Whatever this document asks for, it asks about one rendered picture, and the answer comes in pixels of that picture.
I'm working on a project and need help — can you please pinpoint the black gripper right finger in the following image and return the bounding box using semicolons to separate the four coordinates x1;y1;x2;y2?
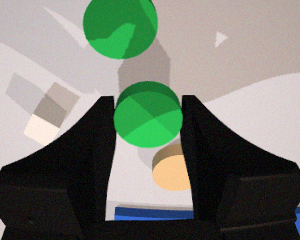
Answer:
180;95;300;240

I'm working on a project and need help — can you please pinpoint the green disc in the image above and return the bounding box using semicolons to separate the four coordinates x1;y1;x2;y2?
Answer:
83;0;158;59
114;81;183;148

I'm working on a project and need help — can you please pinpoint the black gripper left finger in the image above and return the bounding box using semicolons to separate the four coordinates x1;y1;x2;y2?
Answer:
0;96;117;240

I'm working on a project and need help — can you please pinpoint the blue exercise book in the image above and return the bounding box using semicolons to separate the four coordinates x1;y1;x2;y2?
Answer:
114;207;300;235

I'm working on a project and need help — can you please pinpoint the peach-coloured disc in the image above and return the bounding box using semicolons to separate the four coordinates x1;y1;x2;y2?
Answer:
152;144;191;191

